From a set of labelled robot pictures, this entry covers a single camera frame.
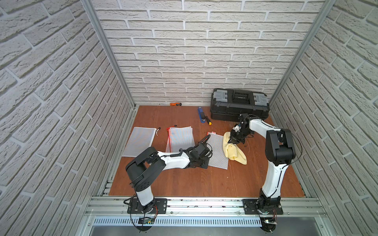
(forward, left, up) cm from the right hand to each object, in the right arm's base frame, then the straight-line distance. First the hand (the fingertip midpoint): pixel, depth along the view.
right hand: (230, 142), depth 97 cm
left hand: (-13, +16, -1) cm, 21 cm away
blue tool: (+25, +17, +1) cm, 30 cm away
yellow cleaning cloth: (-9, +1, +3) cm, 9 cm away
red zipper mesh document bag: (-12, +10, +1) cm, 16 cm away
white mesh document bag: (+7, +62, -1) cm, 62 cm away
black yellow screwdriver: (+21, +13, -1) cm, 24 cm away
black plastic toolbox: (+21, +1, +15) cm, 26 cm away
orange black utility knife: (+40, +37, -1) cm, 55 cm away
